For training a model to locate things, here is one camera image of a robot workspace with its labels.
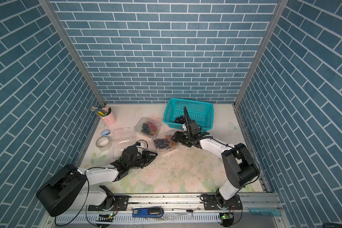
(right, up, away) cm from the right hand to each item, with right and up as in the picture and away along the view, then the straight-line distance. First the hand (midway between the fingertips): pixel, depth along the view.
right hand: (176, 140), depth 90 cm
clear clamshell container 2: (-28, +8, +11) cm, 31 cm away
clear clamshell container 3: (-40, 0, +9) cm, 41 cm away
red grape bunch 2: (-17, +7, +11) cm, 21 cm away
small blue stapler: (-51, +3, +9) cm, 51 cm away
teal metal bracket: (+47, -34, -18) cm, 60 cm away
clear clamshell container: (-9, -7, -1) cm, 11 cm away
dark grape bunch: (-10, -3, +1) cm, 10 cm away
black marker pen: (+7, -33, -19) cm, 39 cm away
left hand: (-10, -9, -6) cm, 15 cm away
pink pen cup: (-48, +13, +11) cm, 51 cm away
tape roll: (-51, -4, +7) cm, 51 cm away
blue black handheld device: (-14, -31, -22) cm, 41 cm away
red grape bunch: (-3, -3, +1) cm, 4 cm away
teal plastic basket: (+21, +19, +25) cm, 38 cm away
